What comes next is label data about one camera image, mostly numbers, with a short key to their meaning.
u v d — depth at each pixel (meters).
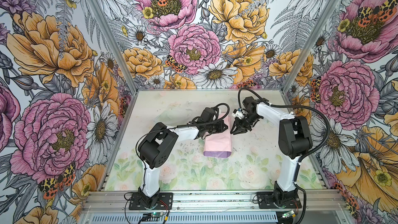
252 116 0.80
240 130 0.85
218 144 0.85
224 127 0.83
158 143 0.55
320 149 0.50
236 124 0.85
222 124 0.83
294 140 0.53
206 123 0.69
